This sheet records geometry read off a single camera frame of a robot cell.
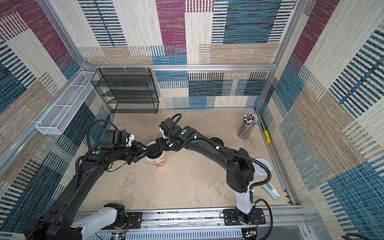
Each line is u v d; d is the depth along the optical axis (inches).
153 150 30.6
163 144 28.2
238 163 19.2
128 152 25.1
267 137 42.2
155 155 30.1
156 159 30.0
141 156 28.1
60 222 15.0
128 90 43.5
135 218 29.4
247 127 37.1
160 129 27.5
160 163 33.6
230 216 29.0
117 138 23.7
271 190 31.3
